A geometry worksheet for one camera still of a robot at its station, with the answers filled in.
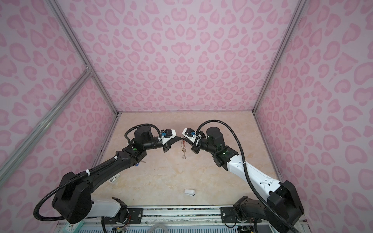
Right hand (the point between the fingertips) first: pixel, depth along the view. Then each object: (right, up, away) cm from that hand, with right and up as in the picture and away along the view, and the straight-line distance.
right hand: (186, 135), depth 74 cm
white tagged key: (-26, -14, -21) cm, 36 cm away
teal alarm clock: (-53, -44, -5) cm, 69 cm away
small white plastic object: (+2, -31, +5) cm, 32 cm away
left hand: (-2, 0, 0) cm, 2 cm away
